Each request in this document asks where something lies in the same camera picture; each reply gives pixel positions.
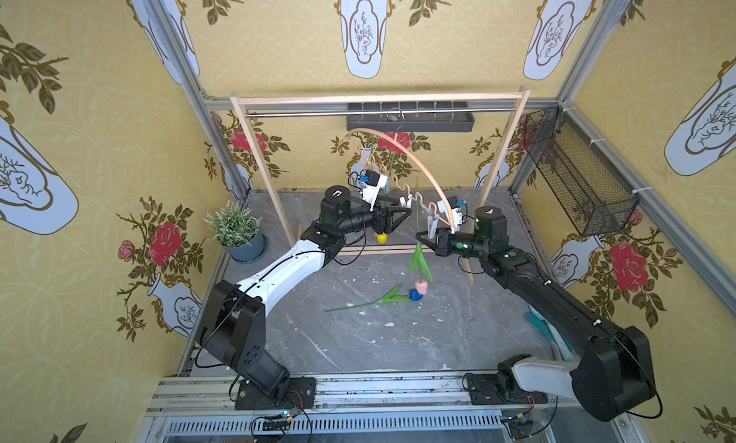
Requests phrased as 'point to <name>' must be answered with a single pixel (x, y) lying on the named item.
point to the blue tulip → (415, 295)
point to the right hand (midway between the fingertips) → (416, 240)
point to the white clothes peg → (408, 203)
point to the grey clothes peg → (431, 223)
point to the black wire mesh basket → (592, 195)
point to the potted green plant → (239, 230)
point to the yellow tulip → (382, 238)
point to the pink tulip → (420, 260)
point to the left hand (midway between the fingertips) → (408, 209)
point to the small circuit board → (280, 425)
